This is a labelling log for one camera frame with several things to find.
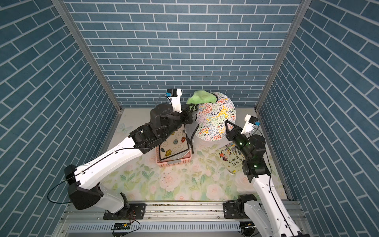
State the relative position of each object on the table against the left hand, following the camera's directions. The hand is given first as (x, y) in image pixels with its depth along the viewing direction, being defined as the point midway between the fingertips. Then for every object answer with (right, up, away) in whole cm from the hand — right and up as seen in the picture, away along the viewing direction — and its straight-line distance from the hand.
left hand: (200, 105), depth 62 cm
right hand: (+13, -7, +7) cm, 17 cm away
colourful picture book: (+19, -29, +32) cm, 47 cm away
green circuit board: (-39, -59, +10) cm, 71 cm away
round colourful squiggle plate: (+5, -9, +10) cm, 14 cm away
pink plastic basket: (-10, -28, +25) cm, 39 cm away
